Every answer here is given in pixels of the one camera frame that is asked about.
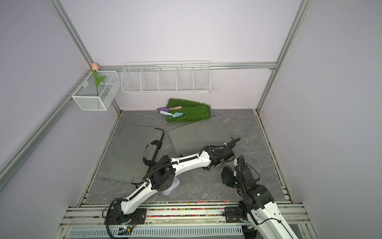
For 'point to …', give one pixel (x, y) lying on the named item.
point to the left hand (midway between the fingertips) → (216, 160)
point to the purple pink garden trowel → (167, 109)
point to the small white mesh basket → (85, 95)
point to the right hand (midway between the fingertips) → (226, 173)
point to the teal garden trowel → (173, 115)
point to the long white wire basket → (165, 77)
